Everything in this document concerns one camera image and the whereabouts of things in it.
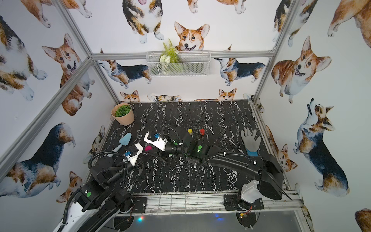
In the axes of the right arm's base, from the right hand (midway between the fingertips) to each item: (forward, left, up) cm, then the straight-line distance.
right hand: (145, 150), depth 62 cm
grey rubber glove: (+18, -58, -30) cm, 68 cm away
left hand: (+2, -2, -3) cm, 4 cm away
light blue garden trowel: (+21, +28, -29) cm, 45 cm away
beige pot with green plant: (+35, +28, -18) cm, 49 cm away
